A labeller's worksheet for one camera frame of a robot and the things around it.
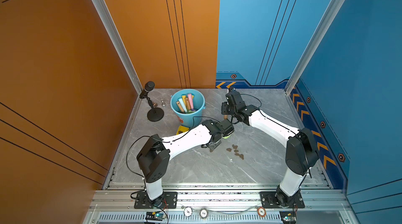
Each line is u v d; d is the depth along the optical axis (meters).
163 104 1.09
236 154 0.89
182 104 0.97
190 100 0.97
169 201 0.73
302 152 0.49
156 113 1.05
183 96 0.97
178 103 0.97
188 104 0.97
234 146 0.91
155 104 1.09
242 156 0.87
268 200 0.72
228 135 0.69
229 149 0.89
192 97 0.97
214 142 0.63
